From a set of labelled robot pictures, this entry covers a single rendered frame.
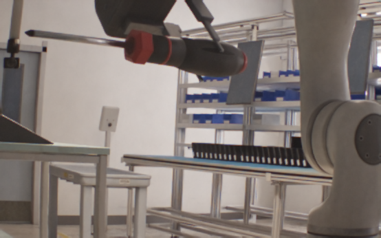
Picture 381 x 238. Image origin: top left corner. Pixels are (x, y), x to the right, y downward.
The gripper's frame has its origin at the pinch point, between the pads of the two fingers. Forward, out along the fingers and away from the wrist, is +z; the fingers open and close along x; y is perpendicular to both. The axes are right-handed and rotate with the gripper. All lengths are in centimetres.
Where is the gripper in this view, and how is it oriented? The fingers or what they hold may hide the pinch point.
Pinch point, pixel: (211, 65)
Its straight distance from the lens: 43.0
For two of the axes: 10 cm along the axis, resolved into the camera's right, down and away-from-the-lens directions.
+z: 3.8, 7.4, -5.6
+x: 4.8, -6.8, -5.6
